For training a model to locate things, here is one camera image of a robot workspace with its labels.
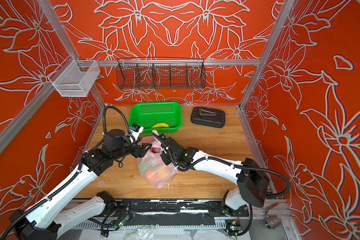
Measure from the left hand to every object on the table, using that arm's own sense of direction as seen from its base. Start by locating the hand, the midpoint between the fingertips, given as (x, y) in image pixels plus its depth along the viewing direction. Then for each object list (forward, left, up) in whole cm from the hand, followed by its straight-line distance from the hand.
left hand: (146, 140), depth 72 cm
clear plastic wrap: (-35, -1, -23) cm, 42 cm away
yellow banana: (+25, -2, -20) cm, 32 cm away
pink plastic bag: (-6, -1, -16) cm, 17 cm away
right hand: (-1, -7, -10) cm, 12 cm away
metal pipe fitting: (-28, -61, -19) cm, 69 cm away
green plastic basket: (+36, -3, -23) cm, 43 cm away
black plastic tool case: (+32, -35, -16) cm, 50 cm away
